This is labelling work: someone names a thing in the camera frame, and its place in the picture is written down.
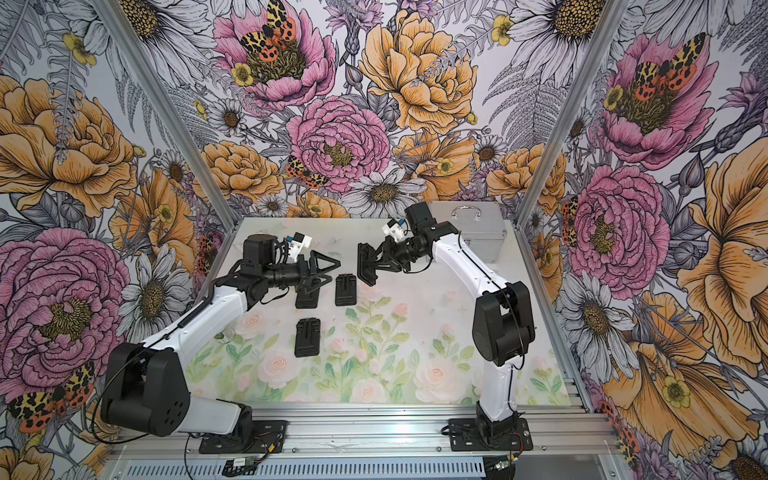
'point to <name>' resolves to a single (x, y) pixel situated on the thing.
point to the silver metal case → (480, 225)
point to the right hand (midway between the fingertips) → (371, 268)
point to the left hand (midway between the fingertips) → (334, 278)
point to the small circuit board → (242, 466)
